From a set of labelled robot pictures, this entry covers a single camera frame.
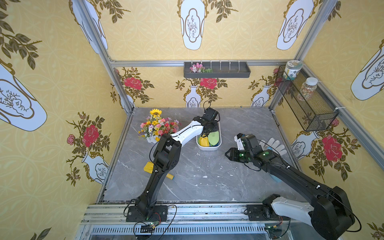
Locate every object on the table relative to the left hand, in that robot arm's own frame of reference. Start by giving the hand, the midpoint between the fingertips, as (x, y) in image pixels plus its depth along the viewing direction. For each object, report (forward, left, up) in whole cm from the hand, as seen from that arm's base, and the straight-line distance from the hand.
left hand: (210, 125), depth 100 cm
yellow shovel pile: (-10, +5, -2) cm, 12 cm away
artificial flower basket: (-6, +34, +8) cm, 35 cm away
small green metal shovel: (-9, -1, -1) cm, 9 cm away
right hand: (-21, -8, +3) cm, 23 cm away
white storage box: (-14, +1, -6) cm, 15 cm away
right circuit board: (-58, -18, +9) cm, 61 cm away
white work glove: (-12, -42, -7) cm, 44 cm away
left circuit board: (-54, +34, -9) cm, 65 cm away
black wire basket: (-5, -54, +21) cm, 58 cm away
